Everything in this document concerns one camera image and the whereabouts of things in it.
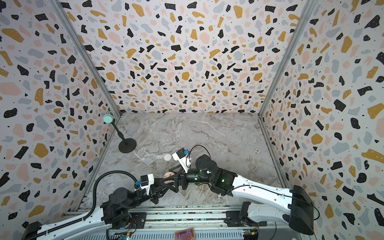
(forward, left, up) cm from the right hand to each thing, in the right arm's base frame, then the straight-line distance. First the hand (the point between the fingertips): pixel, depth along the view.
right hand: (165, 177), depth 59 cm
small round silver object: (+30, -51, -30) cm, 67 cm away
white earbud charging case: (+23, +8, -27) cm, 37 cm away
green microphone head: (+26, +31, +6) cm, 41 cm away
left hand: (+1, -2, -5) cm, 6 cm away
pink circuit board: (-17, -8, -27) cm, 33 cm away
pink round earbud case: (+3, 0, -4) cm, 5 cm away
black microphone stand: (+32, +36, -27) cm, 55 cm away
